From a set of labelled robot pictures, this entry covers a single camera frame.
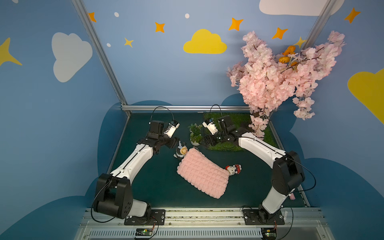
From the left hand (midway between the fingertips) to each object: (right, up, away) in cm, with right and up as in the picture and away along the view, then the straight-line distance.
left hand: (173, 133), depth 87 cm
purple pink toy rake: (+66, -34, -7) cm, 75 cm away
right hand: (+19, -2, 0) cm, 19 cm away
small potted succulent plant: (+13, -2, +14) cm, 20 cm away
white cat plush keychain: (+36, -22, +1) cm, 42 cm away
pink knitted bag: (+18, -23, -3) cm, 29 cm away
